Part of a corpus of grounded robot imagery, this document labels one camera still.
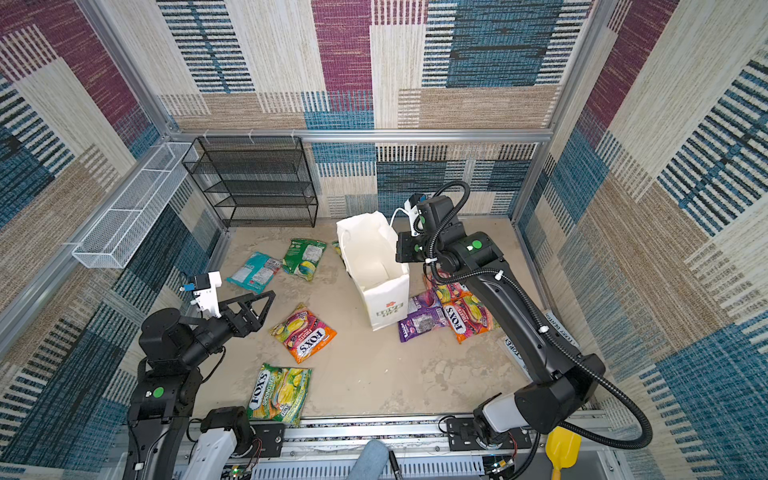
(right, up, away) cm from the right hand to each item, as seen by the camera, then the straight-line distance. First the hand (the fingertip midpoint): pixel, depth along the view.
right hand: (399, 250), depth 72 cm
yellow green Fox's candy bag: (-30, -37, +6) cm, 48 cm away
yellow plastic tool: (+38, -47, 0) cm, 61 cm away
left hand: (-30, -9, -6) cm, 32 cm away
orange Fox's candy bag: (-28, -25, +17) cm, 41 cm away
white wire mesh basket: (-67, +4, 0) cm, 67 cm away
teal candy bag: (-46, -8, +30) cm, 56 cm away
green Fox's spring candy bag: (-33, -2, +34) cm, 47 cm away
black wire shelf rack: (-51, +25, +39) cm, 69 cm away
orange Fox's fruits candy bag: (+21, -19, +20) cm, 34 cm away
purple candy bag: (+8, -19, +20) cm, 29 cm away
